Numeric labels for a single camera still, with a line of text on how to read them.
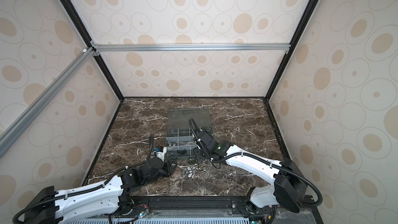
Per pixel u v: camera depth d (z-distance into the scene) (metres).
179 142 0.94
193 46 0.93
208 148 0.60
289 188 0.41
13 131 0.52
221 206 0.74
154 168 0.59
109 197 0.52
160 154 0.73
